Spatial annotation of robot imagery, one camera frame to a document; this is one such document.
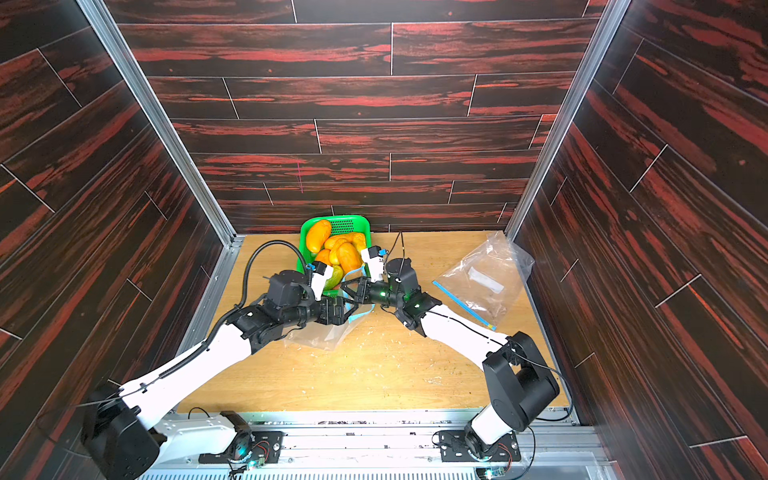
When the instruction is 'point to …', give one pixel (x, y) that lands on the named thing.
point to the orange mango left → (323, 256)
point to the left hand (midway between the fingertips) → (349, 304)
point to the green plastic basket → (339, 224)
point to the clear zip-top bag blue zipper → (323, 336)
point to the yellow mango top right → (359, 240)
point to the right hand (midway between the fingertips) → (345, 281)
